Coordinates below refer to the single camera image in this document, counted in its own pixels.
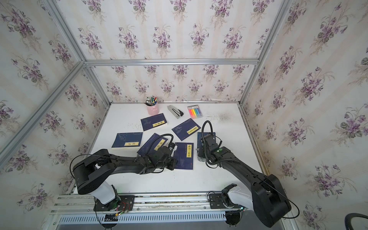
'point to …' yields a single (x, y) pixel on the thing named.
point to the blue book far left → (127, 140)
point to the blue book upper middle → (186, 129)
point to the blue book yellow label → (184, 155)
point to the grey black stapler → (177, 112)
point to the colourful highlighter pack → (194, 111)
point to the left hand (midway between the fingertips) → (179, 163)
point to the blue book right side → (200, 137)
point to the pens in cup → (151, 101)
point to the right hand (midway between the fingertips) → (204, 151)
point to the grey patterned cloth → (201, 159)
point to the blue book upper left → (153, 121)
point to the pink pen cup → (153, 110)
